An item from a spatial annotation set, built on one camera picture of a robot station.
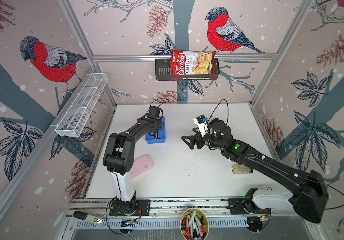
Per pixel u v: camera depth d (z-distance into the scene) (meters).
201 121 0.63
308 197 0.38
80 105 0.78
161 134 0.99
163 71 0.95
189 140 0.65
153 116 0.78
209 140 0.63
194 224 0.63
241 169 0.81
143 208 0.73
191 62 0.88
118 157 0.50
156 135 1.00
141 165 0.86
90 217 0.68
